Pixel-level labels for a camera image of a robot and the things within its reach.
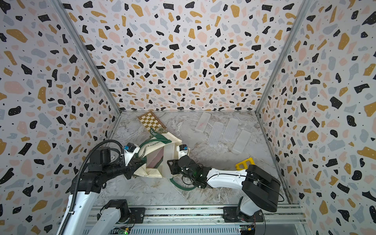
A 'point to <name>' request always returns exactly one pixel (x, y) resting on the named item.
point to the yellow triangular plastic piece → (244, 165)
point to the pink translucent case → (154, 159)
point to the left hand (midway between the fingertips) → (144, 161)
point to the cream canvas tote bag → (154, 142)
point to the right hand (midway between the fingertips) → (168, 162)
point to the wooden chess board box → (149, 120)
